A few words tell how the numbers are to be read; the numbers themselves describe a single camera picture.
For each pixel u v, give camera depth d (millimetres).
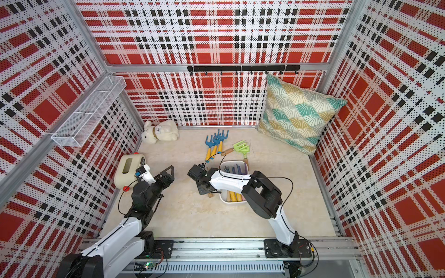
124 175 863
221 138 1147
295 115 907
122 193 907
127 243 547
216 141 1124
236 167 955
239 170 932
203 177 672
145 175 734
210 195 869
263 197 507
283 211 546
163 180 734
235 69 890
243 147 1076
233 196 872
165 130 1049
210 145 1115
